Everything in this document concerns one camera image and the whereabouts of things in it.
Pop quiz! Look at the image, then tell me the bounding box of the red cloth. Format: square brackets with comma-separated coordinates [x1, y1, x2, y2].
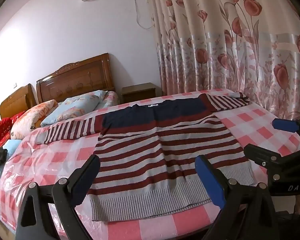
[0, 111, 25, 148]

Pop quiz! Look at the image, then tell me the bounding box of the small wooden headboard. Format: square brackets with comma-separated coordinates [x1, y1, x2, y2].
[0, 84, 37, 119]

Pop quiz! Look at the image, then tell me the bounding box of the light blue floral quilt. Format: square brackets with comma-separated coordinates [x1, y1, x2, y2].
[41, 90, 108, 127]

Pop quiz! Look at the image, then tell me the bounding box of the striped knit sweater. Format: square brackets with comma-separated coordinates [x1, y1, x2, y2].
[36, 92, 255, 222]

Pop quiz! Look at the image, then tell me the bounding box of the air conditioner cable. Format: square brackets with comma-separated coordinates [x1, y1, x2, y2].
[133, 0, 154, 29]

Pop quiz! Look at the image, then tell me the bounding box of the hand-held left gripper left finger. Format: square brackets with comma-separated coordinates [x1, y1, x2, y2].
[15, 154, 101, 240]

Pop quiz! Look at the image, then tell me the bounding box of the pink checked bed sheet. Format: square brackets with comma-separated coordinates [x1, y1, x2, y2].
[0, 88, 300, 240]

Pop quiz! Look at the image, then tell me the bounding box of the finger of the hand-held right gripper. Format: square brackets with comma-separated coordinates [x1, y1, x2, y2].
[272, 117, 300, 143]
[244, 143, 290, 171]

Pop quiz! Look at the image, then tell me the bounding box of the floral bed sheet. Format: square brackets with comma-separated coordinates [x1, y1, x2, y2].
[95, 91, 119, 112]

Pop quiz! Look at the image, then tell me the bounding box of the large wooden headboard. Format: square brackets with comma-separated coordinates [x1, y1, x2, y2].
[36, 53, 115, 103]

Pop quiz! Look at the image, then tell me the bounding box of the floral curtain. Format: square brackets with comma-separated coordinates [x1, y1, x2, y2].
[145, 0, 300, 121]

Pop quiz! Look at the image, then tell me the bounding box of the wooden nightstand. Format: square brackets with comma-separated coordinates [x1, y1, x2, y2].
[121, 82, 162, 104]

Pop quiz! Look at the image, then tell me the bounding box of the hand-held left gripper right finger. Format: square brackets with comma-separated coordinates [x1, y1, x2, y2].
[194, 154, 280, 240]

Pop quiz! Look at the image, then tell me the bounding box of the orange floral pillow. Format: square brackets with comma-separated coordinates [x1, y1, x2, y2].
[10, 99, 58, 140]

